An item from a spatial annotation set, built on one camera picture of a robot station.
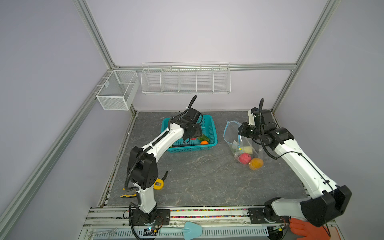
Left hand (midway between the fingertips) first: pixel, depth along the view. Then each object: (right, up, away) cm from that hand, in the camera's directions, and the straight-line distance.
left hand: (197, 135), depth 87 cm
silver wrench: (-40, -45, -16) cm, 62 cm away
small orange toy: (+5, -6, +9) cm, 12 cm away
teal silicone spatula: (-2, -45, -16) cm, 48 cm away
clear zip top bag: (+21, +1, +3) cm, 21 cm away
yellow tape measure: (-21, -27, -5) cm, 35 cm away
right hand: (+22, +4, -9) cm, 24 cm away
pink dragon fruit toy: (+29, -14, +2) cm, 32 cm away
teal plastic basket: (+8, +7, +19) cm, 21 cm away
